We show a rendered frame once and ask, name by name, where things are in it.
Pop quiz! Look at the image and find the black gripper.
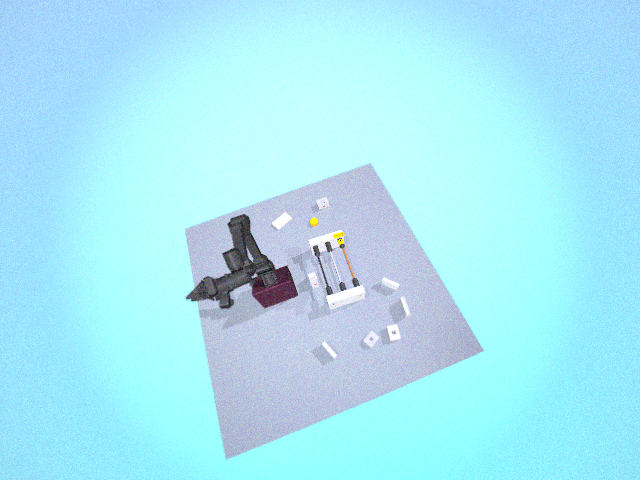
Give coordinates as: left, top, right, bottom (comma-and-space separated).
185, 273, 236, 302

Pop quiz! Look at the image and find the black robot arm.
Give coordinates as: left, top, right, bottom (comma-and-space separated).
219, 214, 278, 309

